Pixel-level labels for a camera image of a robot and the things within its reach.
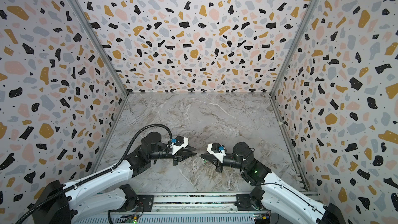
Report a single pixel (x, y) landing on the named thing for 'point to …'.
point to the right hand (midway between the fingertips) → (204, 156)
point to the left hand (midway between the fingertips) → (196, 151)
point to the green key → (205, 161)
